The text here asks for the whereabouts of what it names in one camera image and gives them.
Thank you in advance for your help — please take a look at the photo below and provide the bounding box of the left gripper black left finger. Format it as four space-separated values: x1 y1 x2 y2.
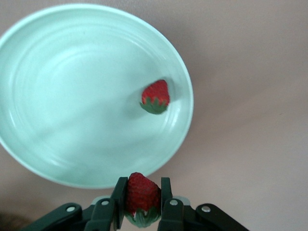
24 177 128 231

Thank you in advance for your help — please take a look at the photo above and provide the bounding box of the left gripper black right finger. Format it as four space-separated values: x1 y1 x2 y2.
157 177 250 231

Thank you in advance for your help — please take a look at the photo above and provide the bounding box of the red toy strawberry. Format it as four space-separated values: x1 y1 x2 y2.
124 172 162 228
140 79 171 115

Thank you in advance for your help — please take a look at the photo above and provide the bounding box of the pale green round plate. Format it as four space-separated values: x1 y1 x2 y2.
0 2 194 190

